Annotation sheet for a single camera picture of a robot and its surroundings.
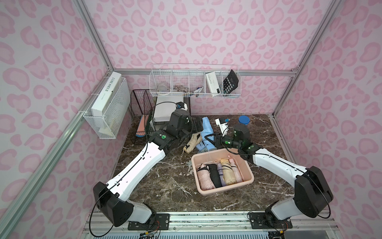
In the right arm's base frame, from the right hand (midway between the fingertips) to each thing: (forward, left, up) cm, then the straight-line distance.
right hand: (205, 137), depth 77 cm
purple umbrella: (-8, -9, -21) cm, 24 cm away
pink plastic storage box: (-4, -5, -14) cm, 15 cm away
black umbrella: (-11, -6, -22) cm, 25 cm away
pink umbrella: (-16, -1, -17) cm, 23 cm away
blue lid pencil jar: (+16, -24, -5) cm, 29 cm away
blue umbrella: (+2, -1, +4) cm, 4 cm away
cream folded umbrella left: (+11, +7, -19) cm, 23 cm away
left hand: (+4, +4, +10) cm, 11 cm away
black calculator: (+35, -16, +8) cm, 39 cm away
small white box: (+35, -5, +10) cm, 36 cm away
